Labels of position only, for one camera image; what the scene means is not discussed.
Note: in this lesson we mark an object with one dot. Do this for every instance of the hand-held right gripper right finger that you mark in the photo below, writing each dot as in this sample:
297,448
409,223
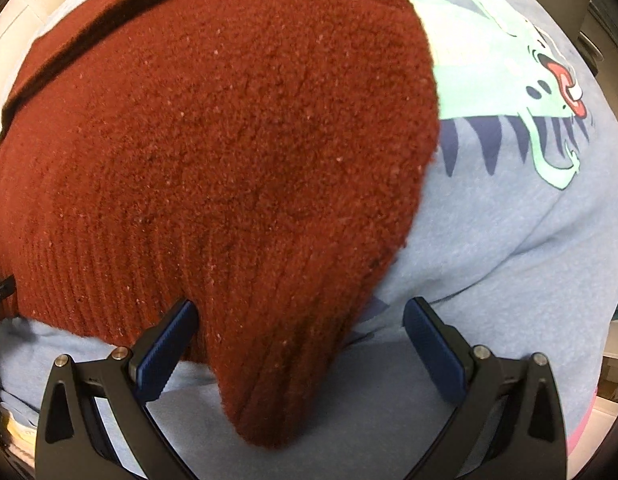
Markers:
434,350

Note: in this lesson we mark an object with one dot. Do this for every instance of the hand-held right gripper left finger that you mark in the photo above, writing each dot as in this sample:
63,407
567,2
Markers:
161,355

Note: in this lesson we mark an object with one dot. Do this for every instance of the pink cloth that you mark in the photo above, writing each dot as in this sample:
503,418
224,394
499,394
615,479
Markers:
581,425

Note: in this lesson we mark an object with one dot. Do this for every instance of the blue dinosaur printed bed sheet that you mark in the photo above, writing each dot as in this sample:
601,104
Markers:
504,240

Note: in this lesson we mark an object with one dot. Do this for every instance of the dark red knitted sweater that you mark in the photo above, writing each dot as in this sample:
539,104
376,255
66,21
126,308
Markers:
214,160

